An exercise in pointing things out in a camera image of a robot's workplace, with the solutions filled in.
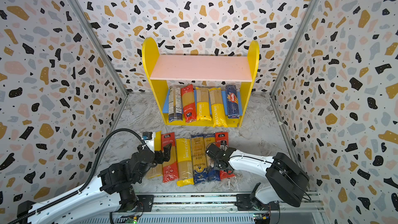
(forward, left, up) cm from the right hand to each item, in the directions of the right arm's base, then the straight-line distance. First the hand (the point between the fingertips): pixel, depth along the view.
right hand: (217, 163), depth 86 cm
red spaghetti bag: (-6, +24, +3) cm, 25 cm away
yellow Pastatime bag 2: (-1, +18, +3) cm, 18 cm away
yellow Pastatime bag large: (+29, +8, +16) cm, 35 cm away
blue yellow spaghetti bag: (-1, +9, +3) cm, 10 cm away
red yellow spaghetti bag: (+25, +16, +18) cm, 35 cm away
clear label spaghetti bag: (+26, +25, +17) cm, 39 cm away
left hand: (+2, +26, +21) cm, 33 cm away
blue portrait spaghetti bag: (-6, +2, +3) cm, 7 cm away
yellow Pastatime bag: (+27, 0, +15) cm, 31 cm away
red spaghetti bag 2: (+15, -2, +2) cm, 16 cm away
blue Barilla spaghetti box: (+31, -9, +17) cm, 37 cm away
